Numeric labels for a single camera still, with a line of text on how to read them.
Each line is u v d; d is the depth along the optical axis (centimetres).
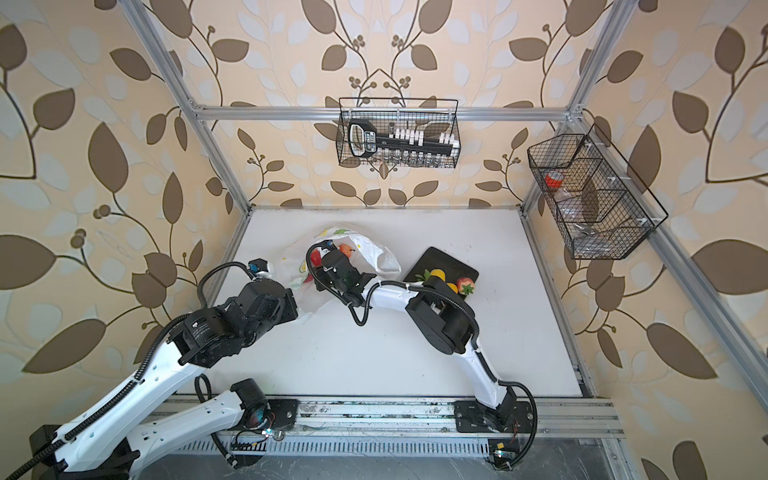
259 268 61
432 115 91
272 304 51
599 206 82
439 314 56
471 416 73
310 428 73
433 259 105
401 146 85
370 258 79
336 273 73
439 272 96
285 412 74
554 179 87
